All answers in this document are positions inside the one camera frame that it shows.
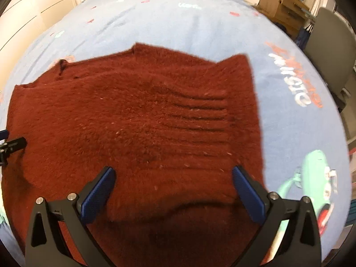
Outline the white wardrobe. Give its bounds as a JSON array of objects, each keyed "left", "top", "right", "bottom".
[{"left": 0, "top": 0, "right": 91, "bottom": 89}]

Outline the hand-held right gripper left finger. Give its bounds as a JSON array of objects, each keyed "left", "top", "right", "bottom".
[{"left": 25, "top": 166, "right": 116, "bottom": 267}]

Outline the dark red knit sweater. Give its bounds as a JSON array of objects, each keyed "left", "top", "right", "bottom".
[{"left": 1, "top": 42, "right": 267, "bottom": 267}]

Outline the dark backpack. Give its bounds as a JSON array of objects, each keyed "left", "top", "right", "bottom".
[{"left": 295, "top": 25, "right": 314, "bottom": 47}]

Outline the grey chair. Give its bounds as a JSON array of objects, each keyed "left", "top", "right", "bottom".
[{"left": 304, "top": 7, "right": 356, "bottom": 112}]

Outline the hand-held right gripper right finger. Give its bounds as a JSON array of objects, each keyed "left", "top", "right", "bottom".
[{"left": 232, "top": 165, "right": 322, "bottom": 267}]

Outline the wooden nightstand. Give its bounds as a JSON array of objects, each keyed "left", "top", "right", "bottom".
[{"left": 256, "top": 0, "right": 316, "bottom": 38}]

